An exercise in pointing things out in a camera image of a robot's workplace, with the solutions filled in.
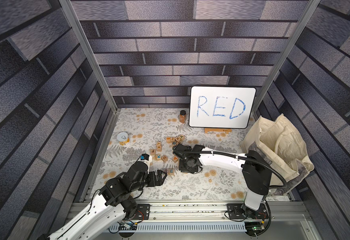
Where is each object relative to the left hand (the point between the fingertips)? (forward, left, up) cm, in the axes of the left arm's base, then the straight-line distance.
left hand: (161, 175), depth 72 cm
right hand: (+7, -10, -10) cm, 16 cm away
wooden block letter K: (+16, +4, -12) cm, 20 cm away
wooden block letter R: (+7, -2, -12) cm, 14 cm away
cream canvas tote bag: (+17, -65, +2) cm, 67 cm away
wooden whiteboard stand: (+38, -37, -12) cm, 54 cm away
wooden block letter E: (+7, -4, -12) cm, 14 cm away
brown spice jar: (+46, -12, -7) cm, 48 cm away
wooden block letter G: (+15, 0, -11) cm, 18 cm away
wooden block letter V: (+30, -11, -12) cm, 34 cm away
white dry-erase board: (+44, -37, +5) cm, 58 cm away
